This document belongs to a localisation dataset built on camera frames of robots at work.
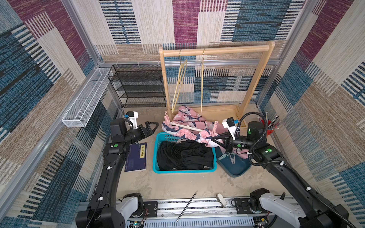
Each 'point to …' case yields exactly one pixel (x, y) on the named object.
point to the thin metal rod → (187, 206)
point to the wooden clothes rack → (232, 72)
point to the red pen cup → (269, 131)
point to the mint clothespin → (223, 156)
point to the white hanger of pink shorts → (187, 127)
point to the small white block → (222, 201)
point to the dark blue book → (136, 157)
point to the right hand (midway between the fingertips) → (214, 140)
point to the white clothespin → (232, 159)
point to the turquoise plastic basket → (167, 136)
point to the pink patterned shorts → (187, 122)
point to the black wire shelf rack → (139, 85)
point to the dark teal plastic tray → (233, 165)
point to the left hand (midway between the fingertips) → (153, 126)
